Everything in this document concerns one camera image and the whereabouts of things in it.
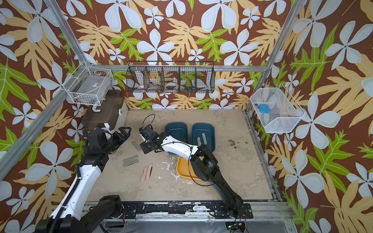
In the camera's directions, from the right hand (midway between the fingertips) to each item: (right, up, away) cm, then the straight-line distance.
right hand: (144, 145), depth 90 cm
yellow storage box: (+25, -14, -2) cm, 29 cm away
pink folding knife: (+3, -16, -2) cm, 16 cm away
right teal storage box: (+43, +10, +15) cm, 46 cm away
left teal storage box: (+19, +9, +20) cm, 29 cm away
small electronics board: (+51, -39, -16) cm, 66 cm away
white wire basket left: (-32, +36, -4) cm, 48 cm away
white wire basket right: (+80, +20, -13) cm, 83 cm away
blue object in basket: (+73, +23, -5) cm, 76 cm away
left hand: (-6, +10, -11) cm, 16 cm away
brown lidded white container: (-22, +22, +5) cm, 32 cm away
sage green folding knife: (-11, -9, +4) cm, 15 cm away
